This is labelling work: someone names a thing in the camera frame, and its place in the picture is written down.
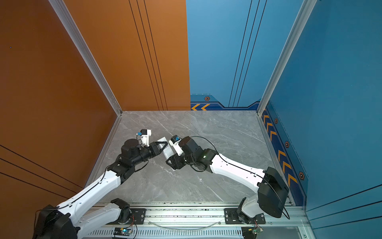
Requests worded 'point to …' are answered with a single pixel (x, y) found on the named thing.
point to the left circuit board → (122, 231)
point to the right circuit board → (250, 232)
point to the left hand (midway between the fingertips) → (167, 142)
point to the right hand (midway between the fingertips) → (170, 159)
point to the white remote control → (167, 151)
